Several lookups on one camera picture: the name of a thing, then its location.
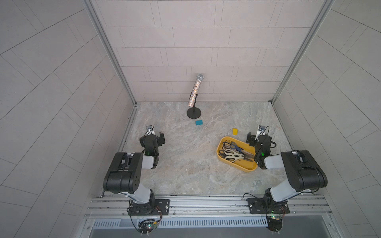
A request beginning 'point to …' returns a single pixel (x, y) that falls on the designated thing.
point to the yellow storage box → (242, 165)
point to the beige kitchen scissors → (232, 155)
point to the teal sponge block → (199, 122)
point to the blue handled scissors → (233, 146)
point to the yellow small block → (234, 131)
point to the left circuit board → (147, 225)
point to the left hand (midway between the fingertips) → (155, 131)
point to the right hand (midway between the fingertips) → (256, 131)
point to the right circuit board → (275, 223)
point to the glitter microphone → (195, 92)
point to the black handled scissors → (222, 154)
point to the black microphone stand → (194, 112)
